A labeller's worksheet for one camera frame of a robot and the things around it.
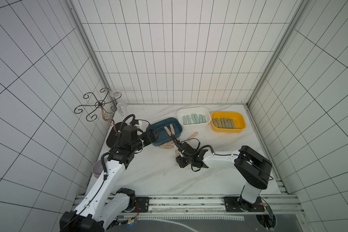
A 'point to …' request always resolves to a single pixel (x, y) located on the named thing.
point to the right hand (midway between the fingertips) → (179, 154)
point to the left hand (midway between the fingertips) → (154, 136)
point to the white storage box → (202, 128)
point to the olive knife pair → (229, 123)
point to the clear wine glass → (122, 108)
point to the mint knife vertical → (194, 118)
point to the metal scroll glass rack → (101, 103)
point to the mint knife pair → (189, 121)
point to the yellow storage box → (237, 117)
